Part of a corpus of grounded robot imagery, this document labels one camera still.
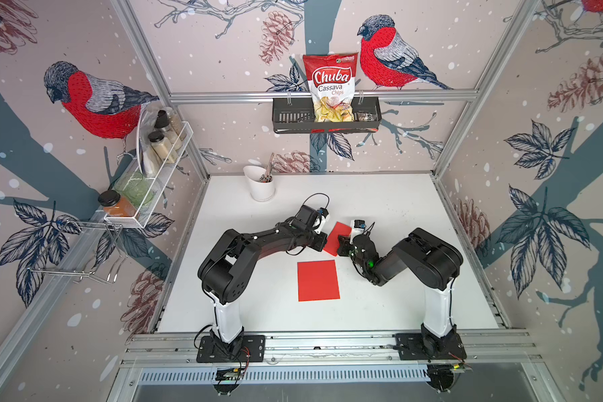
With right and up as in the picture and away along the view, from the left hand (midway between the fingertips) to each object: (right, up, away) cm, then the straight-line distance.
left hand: (329, 236), depth 93 cm
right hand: (+3, -1, +6) cm, 7 cm away
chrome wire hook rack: (-60, +3, -37) cm, 70 cm away
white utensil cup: (-29, +17, +12) cm, 36 cm away
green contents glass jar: (-57, +18, -25) cm, 64 cm away
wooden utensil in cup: (-26, +24, +17) cm, 39 cm away
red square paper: (-5, -15, -5) cm, 17 cm away
